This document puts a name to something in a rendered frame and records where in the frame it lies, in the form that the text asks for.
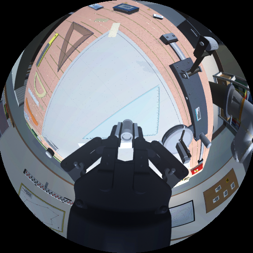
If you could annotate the clear blue set square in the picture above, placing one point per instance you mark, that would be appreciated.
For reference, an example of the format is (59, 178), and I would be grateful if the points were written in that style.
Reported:
(144, 120)

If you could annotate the dark cabinet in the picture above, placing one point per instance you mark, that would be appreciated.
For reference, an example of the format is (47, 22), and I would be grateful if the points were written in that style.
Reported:
(20, 73)

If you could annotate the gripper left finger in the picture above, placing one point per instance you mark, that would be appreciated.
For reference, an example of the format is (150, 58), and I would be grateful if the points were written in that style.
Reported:
(83, 154)

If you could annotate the beige masking tape strip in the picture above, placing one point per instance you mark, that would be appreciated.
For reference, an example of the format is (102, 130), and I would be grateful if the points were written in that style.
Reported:
(114, 29)

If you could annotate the purple wall poster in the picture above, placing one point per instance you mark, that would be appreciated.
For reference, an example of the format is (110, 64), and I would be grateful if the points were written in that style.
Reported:
(3, 118)

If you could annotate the dark rail end bracket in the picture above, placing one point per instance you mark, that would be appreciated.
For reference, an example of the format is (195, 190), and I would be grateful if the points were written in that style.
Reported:
(168, 38)

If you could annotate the black brake lever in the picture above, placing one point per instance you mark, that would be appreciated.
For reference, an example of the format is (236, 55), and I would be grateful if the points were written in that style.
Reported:
(201, 49)

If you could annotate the white drafting blade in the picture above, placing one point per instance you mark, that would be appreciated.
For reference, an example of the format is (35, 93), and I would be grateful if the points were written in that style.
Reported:
(125, 152)

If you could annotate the black head lever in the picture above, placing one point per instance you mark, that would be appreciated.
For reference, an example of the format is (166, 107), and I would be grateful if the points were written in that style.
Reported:
(182, 150)

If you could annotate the yellow and grey knife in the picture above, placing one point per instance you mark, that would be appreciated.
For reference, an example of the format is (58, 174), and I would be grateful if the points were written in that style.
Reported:
(46, 50)

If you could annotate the brown tinted set square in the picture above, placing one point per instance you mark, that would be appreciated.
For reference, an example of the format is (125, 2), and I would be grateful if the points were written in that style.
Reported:
(65, 49)

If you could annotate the wall pen rack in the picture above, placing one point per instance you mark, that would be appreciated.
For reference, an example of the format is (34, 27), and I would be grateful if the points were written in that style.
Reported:
(47, 189)

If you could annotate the dark grey cupboard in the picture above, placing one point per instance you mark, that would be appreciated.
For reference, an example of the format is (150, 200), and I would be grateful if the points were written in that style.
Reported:
(187, 25)

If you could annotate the dark framed drawing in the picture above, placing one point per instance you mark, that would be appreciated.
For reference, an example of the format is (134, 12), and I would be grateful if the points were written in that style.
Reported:
(181, 214)

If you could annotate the cork notice board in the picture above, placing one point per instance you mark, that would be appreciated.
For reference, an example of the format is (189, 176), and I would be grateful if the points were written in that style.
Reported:
(221, 190)

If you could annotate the white protractor head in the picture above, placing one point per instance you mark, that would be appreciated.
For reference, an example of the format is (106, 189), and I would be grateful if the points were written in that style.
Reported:
(170, 138)

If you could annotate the yellow framed poster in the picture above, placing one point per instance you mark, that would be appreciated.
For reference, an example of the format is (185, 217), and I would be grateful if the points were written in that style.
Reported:
(39, 207)

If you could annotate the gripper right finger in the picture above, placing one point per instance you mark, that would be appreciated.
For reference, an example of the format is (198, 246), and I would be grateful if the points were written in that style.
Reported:
(168, 158)

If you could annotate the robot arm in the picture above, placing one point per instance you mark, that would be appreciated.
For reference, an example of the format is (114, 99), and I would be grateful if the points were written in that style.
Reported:
(237, 110)

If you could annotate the blue framed tray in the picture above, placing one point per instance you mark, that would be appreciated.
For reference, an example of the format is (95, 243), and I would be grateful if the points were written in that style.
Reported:
(123, 8)

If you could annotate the black board knob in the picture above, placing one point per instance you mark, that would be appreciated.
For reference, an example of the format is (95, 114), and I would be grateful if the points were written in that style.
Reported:
(50, 153)

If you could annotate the grey knurled knob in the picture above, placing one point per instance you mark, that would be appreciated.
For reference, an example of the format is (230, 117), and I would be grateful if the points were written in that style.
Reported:
(127, 130)

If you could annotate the white scale ruler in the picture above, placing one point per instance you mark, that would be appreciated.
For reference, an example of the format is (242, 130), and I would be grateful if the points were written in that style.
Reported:
(33, 96)

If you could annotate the white eraser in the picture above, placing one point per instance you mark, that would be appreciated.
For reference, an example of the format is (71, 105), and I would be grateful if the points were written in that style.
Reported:
(158, 16)

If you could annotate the yellow protractor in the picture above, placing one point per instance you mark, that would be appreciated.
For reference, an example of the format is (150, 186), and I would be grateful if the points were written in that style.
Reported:
(36, 87)

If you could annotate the grey pad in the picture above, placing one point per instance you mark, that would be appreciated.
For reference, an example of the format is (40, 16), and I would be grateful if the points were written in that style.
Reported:
(95, 6)

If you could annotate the white drawing sheet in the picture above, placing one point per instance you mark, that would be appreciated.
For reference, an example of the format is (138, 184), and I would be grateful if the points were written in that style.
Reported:
(102, 79)

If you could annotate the orange ruler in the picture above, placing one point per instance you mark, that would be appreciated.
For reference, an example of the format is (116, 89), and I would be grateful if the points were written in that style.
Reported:
(30, 111)

